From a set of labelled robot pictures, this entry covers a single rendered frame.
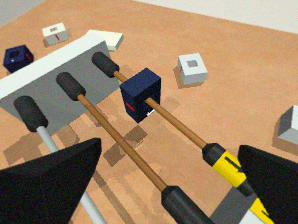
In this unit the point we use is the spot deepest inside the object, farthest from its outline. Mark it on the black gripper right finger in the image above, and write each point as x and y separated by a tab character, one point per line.
274	180

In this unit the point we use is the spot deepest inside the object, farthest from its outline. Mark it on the white flat block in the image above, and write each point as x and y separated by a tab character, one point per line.
113	40

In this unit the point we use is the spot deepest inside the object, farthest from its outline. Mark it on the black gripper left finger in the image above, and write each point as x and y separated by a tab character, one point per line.
48	189

